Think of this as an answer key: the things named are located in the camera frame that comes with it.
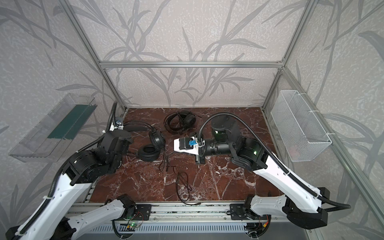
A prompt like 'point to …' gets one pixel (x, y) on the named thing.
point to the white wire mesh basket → (302, 138)
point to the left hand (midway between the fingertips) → (119, 131)
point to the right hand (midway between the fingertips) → (177, 140)
